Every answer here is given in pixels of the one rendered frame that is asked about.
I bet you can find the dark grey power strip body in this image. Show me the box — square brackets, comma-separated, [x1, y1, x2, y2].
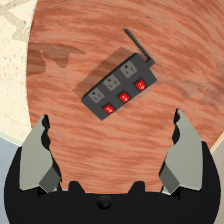
[81, 29, 157, 121]

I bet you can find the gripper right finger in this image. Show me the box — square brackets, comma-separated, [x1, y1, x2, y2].
[159, 108, 221, 224]

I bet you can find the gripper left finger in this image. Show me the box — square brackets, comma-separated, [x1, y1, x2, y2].
[4, 114, 63, 224]

